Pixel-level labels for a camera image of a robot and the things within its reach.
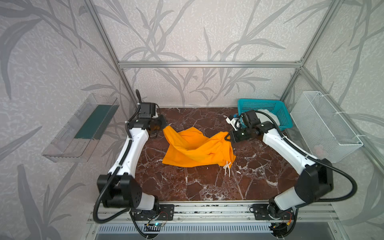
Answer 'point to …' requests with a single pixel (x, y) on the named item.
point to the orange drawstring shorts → (191, 147)
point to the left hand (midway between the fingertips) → (167, 117)
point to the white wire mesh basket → (326, 136)
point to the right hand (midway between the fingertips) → (226, 133)
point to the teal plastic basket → (276, 106)
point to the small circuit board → (156, 224)
